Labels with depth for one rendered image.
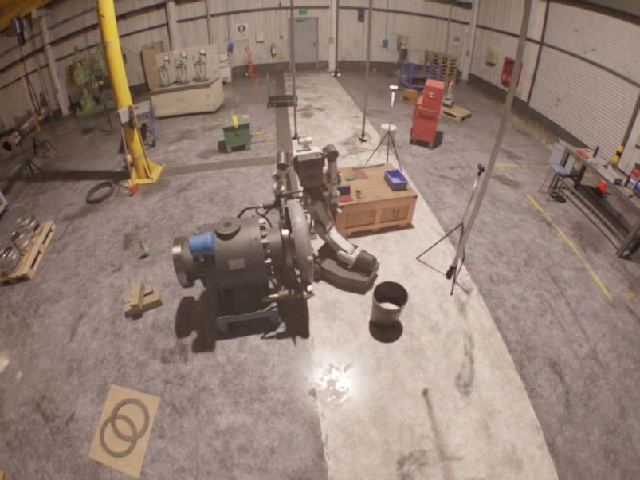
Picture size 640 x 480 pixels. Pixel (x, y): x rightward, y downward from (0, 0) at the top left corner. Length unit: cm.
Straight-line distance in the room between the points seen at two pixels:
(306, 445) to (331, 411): 34
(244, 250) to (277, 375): 107
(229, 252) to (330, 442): 165
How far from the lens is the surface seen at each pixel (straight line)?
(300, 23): 1260
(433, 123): 592
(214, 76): 856
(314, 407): 253
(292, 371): 265
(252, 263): 239
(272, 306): 269
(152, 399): 288
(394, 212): 372
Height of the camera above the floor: 243
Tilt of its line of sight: 43 degrees down
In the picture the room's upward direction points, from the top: straight up
